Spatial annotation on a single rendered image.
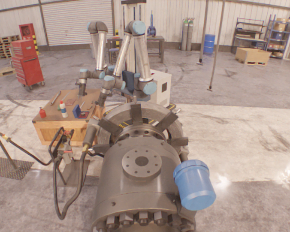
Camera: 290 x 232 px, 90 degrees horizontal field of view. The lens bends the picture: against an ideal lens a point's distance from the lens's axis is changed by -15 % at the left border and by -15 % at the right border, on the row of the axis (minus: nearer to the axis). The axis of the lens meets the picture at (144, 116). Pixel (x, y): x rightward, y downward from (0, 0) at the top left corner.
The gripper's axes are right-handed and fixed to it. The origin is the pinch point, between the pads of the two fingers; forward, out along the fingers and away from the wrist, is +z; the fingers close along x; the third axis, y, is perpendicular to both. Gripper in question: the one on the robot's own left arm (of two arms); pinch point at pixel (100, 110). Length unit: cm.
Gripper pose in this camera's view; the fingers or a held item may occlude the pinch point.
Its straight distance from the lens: 177.9
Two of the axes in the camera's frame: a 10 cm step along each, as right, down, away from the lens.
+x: 6.4, 5.0, -5.8
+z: -3.8, 8.6, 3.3
